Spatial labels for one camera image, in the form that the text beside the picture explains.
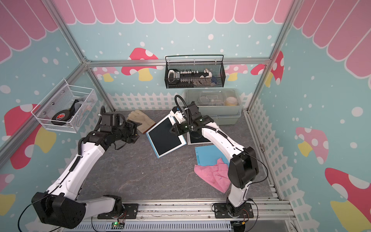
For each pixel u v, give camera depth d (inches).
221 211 29.0
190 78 34.7
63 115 27.3
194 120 24.9
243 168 17.9
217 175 32.8
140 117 45.3
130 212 29.3
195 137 27.9
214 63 35.2
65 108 29.7
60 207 14.9
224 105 40.1
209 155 39.0
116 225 28.7
